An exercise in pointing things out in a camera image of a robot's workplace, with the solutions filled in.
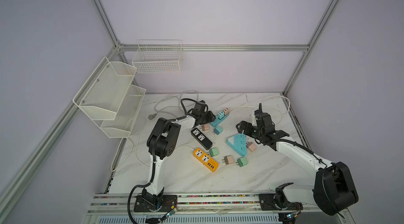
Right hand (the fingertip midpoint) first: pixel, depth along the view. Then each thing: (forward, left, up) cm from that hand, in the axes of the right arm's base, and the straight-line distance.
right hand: (241, 127), depth 87 cm
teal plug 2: (+14, +10, -6) cm, 18 cm away
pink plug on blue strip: (+17, +7, -6) cm, 19 cm away
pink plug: (+7, +20, -11) cm, 24 cm away
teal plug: (+5, +12, -11) cm, 17 cm away
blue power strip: (+10, +14, -10) cm, 20 cm away
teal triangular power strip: (-5, +1, -9) cm, 11 cm away
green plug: (-10, +15, -11) cm, 21 cm away
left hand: (+13, +15, -8) cm, 21 cm away
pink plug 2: (-6, -7, -11) cm, 14 cm away
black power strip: (-2, +23, -9) cm, 25 cm away
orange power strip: (-17, +18, -10) cm, 27 cm away
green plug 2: (-15, 0, -11) cm, 19 cm away
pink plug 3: (-14, +7, -11) cm, 20 cm away
